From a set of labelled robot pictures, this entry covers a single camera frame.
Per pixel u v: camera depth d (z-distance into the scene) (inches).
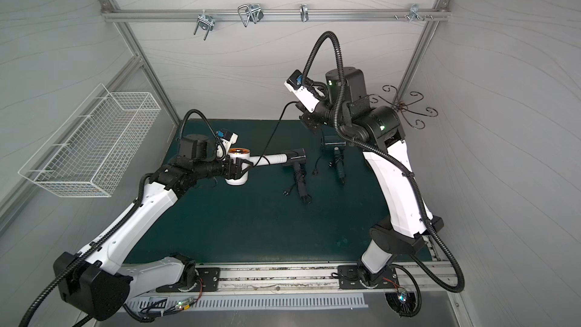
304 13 30.9
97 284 14.4
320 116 19.7
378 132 14.4
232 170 25.7
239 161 26.2
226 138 26.1
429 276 17.3
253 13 30.1
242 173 27.0
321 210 35.3
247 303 27.7
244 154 28.1
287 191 36.8
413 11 30.1
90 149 27.0
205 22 31.0
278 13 30.6
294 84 18.1
